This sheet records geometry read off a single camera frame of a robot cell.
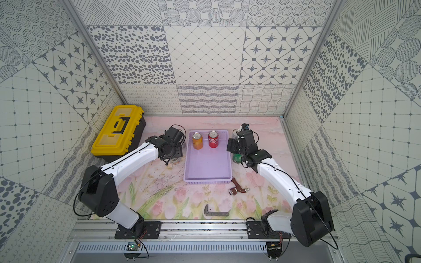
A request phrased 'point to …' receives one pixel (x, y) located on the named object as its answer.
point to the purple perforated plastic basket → (207, 165)
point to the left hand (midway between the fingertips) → (175, 150)
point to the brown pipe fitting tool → (233, 191)
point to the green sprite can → (237, 158)
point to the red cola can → (213, 139)
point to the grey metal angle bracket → (214, 213)
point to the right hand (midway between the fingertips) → (236, 143)
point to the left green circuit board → (132, 246)
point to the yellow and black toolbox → (123, 131)
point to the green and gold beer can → (175, 161)
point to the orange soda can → (197, 141)
